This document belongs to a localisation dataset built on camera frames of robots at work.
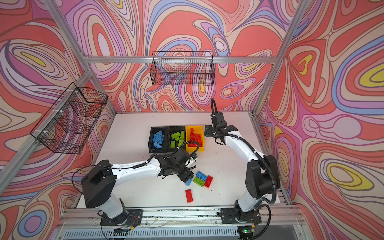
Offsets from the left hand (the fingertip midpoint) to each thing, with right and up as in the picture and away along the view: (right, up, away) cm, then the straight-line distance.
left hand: (192, 172), depth 83 cm
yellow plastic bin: (+4, +24, +20) cm, 31 cm away
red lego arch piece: (+2, +18, +16) cm, 24 cm away
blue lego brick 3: (-2, -6, 0) cm, 6 cm away
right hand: (+13, +21, +7) cm, 26 cm away
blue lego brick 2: (-24, +13, +15) cm, 31 cm away
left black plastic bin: (-18, +12, +13) cm, 25 cm away
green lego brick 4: (-8, +15, +16) cm, 23 cm away
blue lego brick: (-23, +18, +16) cm, 33 cm away
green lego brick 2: (-7, +20, +18) cm, 28 cm away
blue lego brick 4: (+5, -3, +3) cm, 7 cm away
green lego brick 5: (+4, -6, +1) cm, 7 cm away
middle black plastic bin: (-15, +23, +24) cm, 36 cm away
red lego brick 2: (+9, -6, +1) cm, 11 cm away
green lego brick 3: (-14, +13, +18) cm, 26 cm away
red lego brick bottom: (-2, -11, -4) cm, 12 cm away
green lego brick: (-12, +19, +20) cm, 30 cm away
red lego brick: (0, +22, +19) cm, 30 cm away
